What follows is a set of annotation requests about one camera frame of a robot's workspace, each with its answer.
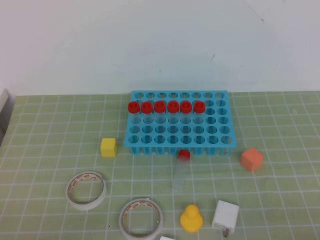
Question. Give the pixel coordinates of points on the white tape roll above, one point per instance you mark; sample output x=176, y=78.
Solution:
x=145, y=202
x=80, y=178

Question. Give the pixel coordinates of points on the yellow rubber duck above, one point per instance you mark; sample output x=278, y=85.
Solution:
x=191, y=219

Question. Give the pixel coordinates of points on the red capped clear tube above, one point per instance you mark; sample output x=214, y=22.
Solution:
x=180, y=171

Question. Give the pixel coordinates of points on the left white tape roll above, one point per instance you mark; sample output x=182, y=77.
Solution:
x=80, y=178

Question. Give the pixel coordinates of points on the front white tape roll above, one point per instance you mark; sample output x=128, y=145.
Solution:
x=145, y=202

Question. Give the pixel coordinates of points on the grey panel at left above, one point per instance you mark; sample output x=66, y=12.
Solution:
x=7, y=102

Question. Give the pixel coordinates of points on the orange cube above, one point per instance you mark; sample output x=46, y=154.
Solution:
x=251, y=159

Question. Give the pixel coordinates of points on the white power adapter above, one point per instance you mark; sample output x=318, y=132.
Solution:
x=225, y=217

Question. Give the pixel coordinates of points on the cyan tube rack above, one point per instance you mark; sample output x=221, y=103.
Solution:
x=211, y=132

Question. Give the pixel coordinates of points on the yellow cube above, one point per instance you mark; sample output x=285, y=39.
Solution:
x=108, y=147

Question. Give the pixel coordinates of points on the small white box edge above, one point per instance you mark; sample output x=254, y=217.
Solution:
x=165, y=238

